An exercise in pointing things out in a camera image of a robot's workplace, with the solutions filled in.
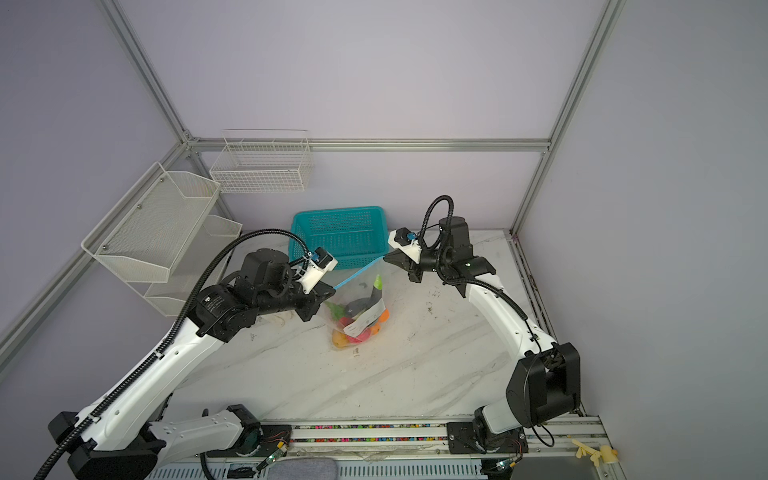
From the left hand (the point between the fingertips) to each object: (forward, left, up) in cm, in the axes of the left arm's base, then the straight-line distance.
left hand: (327, 291), depth 68 cm
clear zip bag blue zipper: (+3, -6, -12) cm, 14 cm away
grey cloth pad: (-31, +5, -27) cm, 42 cm away
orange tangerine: (+3, -13, -19) cm, 23 cm away
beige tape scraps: (-28, -67, -26) cm, 77 cm away
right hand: (+11, -14, +1) cm, 18 cm away
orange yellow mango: (-2, 0, -22) cm, 22 cm away
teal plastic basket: (+46, +2, -28) cm, 54 cm away
